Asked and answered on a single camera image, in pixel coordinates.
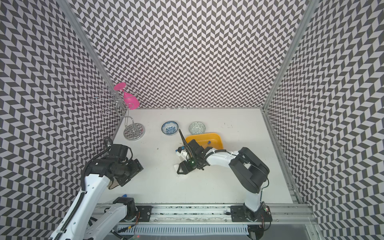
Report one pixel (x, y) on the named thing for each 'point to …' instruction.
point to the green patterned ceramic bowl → (197, 128)
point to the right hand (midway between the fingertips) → (181, 173)
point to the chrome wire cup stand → (110, 102)
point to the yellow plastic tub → (205, 140)
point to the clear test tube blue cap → (209, 142)
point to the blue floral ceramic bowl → (169, 128)
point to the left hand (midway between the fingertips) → (137, 174)
